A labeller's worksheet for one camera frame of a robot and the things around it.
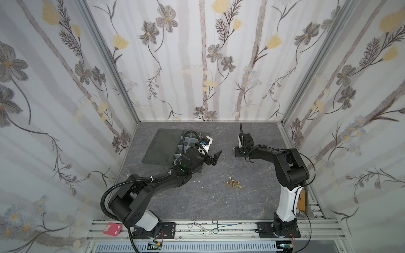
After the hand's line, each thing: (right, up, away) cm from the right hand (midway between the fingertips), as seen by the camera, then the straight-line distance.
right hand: (239, 147), depth 102 cm
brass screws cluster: (-6, -19, -13) cm, 24 cm away
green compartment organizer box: (-48, +2, +3) cm, 48 cm away
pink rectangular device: (-67, -37, -29) cm, 81 cm away
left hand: (-17, +3, -21) cm, 27 cm away
